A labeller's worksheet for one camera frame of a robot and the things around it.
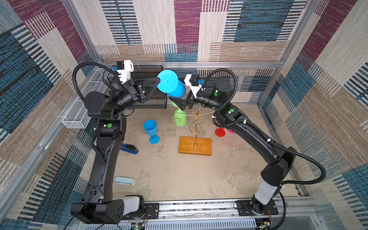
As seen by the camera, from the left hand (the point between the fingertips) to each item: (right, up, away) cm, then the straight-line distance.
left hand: (160, 84), depth 47 cm
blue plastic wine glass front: (-14, -16, +43) cm, 48 cm away
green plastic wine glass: (+5, -11, +35) cm, 37 cm away
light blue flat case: (-26, -45, +34) cm, 62 cm away
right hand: (+4, +2, +14) cm, 15 cm away
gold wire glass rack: (+15, -17, +59) cm, 63 cm away
